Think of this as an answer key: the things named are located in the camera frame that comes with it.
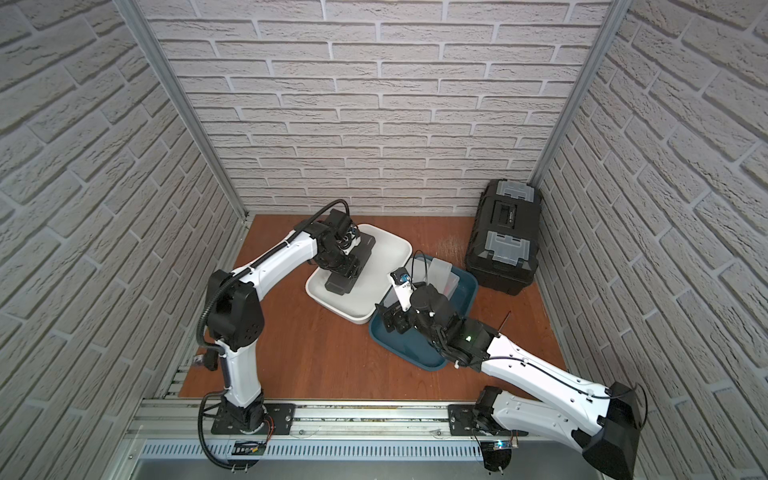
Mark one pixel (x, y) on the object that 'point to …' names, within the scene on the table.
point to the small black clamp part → (211, 359)
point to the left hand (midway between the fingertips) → (353, 267)
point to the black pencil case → (340, 284)
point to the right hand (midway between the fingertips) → (395, 296)
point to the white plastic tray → (389, 253)
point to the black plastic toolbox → (502, 250)
